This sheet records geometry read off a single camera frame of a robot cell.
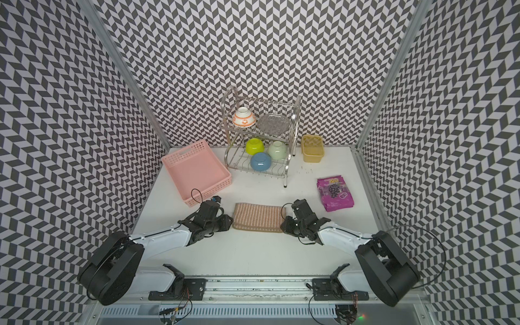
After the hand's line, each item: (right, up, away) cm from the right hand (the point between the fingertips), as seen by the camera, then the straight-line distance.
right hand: (282, 230), depth 87 cm
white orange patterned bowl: (-17, +49, +2) cm, 52 cm away
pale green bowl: (-1, +37, +19) cm, 41 cm away
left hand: (-23, +3, +3) cm, 24 cm away
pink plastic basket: (-45, +25, +22) cm, 56 cm away
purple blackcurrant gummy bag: (+25, +15, +7) cm, 30 cm away
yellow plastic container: (+20, +38, +31) cm, 53 cm away
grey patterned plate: (-4, +51, +23) cm, 56 cm away
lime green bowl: (-14, +39, +23) cm, 47 cm away
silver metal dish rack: (-9, +42, -4) cm, 43 cm away
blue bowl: (-10, +30, +18) cm, 37 cm away
